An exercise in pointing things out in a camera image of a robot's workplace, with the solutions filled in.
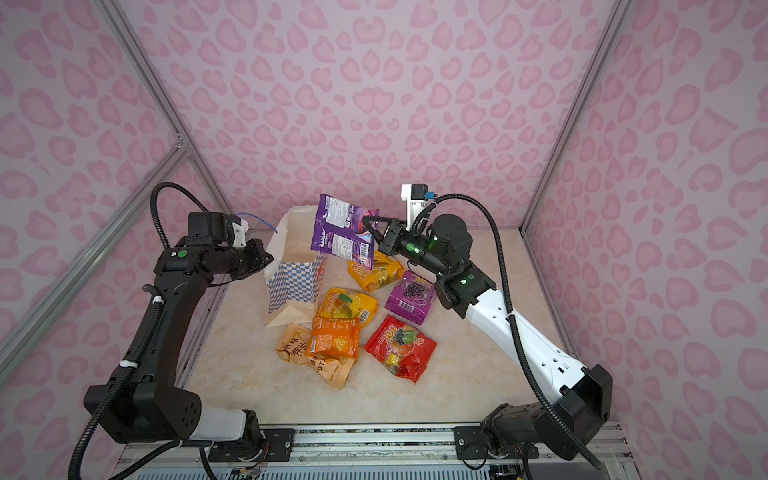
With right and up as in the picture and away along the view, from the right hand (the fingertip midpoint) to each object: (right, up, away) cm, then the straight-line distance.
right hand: (364, 221), depth 60 cm
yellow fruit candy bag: (-11, -22, +33) cm, 41 cm away
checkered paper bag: (-21, -11, +20) cm, 31 cm away
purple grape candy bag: (+11, -20, +33) cm, 40 cm away
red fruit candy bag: (+8, -33, +24) cm, 42 cm away
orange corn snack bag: (-10, -30, +25) cm, 40 cm away
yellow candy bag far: (+3, -12, +42) cm, 44 cm away
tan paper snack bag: (-22, -32, +24) cm, 46 cm away
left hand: (-25, -6, +17) cm, 31 cm away
